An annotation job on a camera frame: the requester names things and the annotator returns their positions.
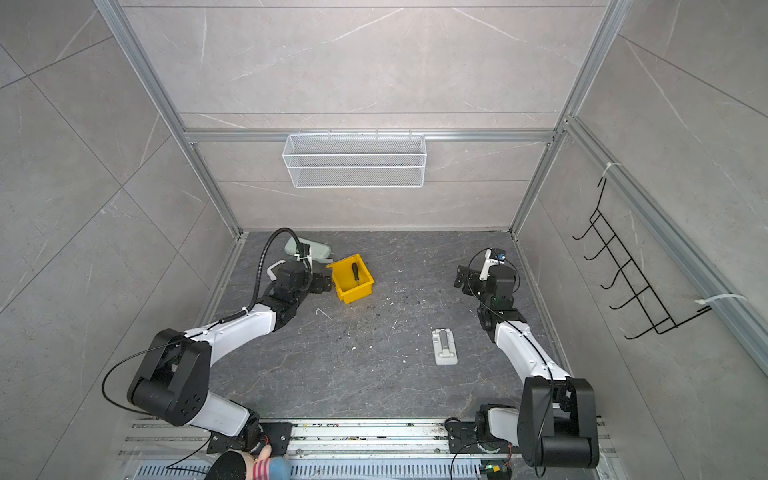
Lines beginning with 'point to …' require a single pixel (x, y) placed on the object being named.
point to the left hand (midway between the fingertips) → (318, 261)
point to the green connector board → (495, 469)
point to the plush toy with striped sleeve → (238, 464)
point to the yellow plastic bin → (349, 289)
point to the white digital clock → (270, 271)
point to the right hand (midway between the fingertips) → (472, 266)
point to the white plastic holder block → (445, 347)
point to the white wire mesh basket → (354, 160)
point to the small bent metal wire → (316, 312)
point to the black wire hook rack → (658, 316)
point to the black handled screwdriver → (355, 269)
